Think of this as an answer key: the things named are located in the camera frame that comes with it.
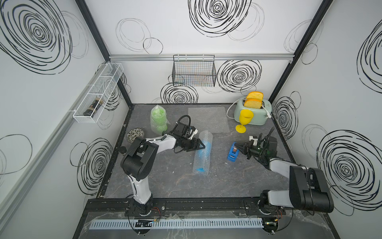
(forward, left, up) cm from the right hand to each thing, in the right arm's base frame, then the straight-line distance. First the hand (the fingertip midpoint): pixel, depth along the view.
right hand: (235, 144), depth 85 cm
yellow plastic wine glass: (+19, -9, +3) cm, 21 cm away
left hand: (0, +20, -6) cm, 21 cm away
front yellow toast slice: (+25, -13, +9) cm, 30 cm away
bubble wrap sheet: (+28, +11, -11) cm, 32 cm away
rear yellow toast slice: (+32, -16, +10) cm, 37 cm away
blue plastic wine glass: (-5, +19, -3) cm, 19 cm away
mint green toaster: (+21, -18, +2) cm, 28 cm away
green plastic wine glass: (+14, +46, +4) cm, 48 cm away
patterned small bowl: (+11, +65, -7) cm, 66 cm away
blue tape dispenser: (-1, -1, -8) cm, 8 cm away
